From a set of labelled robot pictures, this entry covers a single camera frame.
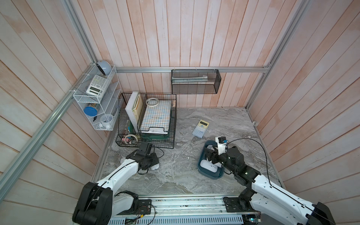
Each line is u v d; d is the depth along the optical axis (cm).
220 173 84
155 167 82
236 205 72
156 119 86
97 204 40
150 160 78
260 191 53
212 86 104
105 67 82
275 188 50
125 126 103
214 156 69
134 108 86
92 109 76
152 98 98
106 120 90
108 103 82
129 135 94
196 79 88
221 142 67
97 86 77
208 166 86
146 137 90
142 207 73
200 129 106
